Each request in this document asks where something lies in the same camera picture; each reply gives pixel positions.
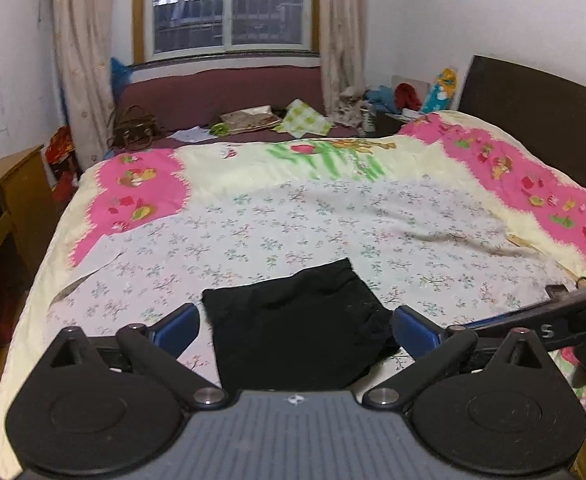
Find red bag on floor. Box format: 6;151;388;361
45;126;82;205

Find window with frame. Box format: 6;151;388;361
132;0;319;65

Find maroon bench cushion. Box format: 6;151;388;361
115;64;359;149

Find wooden desk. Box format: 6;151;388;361
0;146;59;376

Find pink cream cartoon blanket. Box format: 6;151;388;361
0;111;586;479

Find black pants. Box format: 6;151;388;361
202;259;399;393

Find beige curtain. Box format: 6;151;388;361
52;0;115;169
319;0;368;127

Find green checkered cloth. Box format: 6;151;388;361
273;99;333;139

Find right beige curtain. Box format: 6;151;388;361
319;0;368;127

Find dark wooden headboard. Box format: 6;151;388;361
458;55;586;188

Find floral white bed sheet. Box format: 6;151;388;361
44;176;574;391

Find pile of clothes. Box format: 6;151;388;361
332;66;459;129

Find brown handbag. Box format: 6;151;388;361
108;104;165;151

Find left beige curtain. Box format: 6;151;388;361
52;0;115;169

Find papers on bench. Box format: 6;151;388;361
169;104;282;143

